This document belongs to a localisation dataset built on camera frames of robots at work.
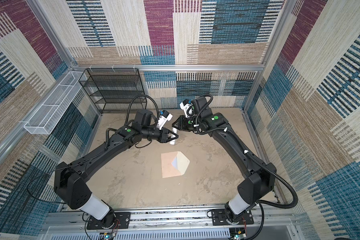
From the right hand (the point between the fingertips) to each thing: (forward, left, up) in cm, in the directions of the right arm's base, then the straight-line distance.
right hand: (174, 127), depth 73 cm
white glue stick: (-5, +1, -4) cm, 7 cm away
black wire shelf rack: (+44, +43, -11) cm, 63 cm away
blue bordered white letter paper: (-4, +1, -29) cm, 29 cm away
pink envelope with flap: (-8, +5, -30) cm, 32 cm away
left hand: (-2, -1, -3) cm, 4 cm away
